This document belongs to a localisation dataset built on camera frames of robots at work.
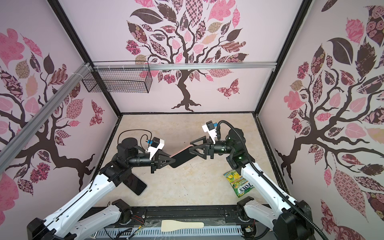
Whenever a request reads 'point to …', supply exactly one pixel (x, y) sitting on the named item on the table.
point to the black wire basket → (124, 76)
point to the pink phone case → (190, 146)
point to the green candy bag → (241, 185)
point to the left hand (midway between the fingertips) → (174, 161)
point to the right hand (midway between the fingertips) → (192, 147)
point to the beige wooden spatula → (170, 225)
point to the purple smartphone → (181, 158)
